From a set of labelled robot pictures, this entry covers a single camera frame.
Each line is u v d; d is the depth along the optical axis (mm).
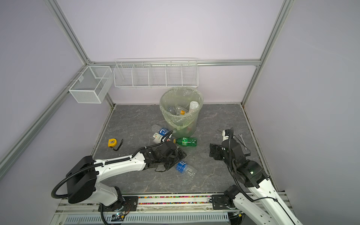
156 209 726
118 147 952
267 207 430
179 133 946
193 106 824
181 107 1008
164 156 626
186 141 918
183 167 807
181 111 941
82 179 422
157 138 921
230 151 482
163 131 962
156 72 981
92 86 986
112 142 962
